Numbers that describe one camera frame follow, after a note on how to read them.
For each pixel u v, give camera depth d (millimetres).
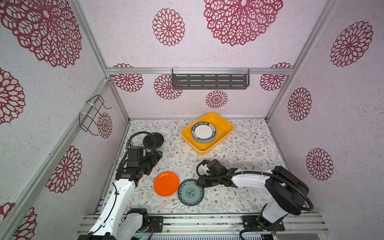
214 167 689
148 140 1062
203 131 1074
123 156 594
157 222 748
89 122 749
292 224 760
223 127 1117
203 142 1025
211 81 996
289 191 450
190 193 835
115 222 416
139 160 611
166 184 876
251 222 738
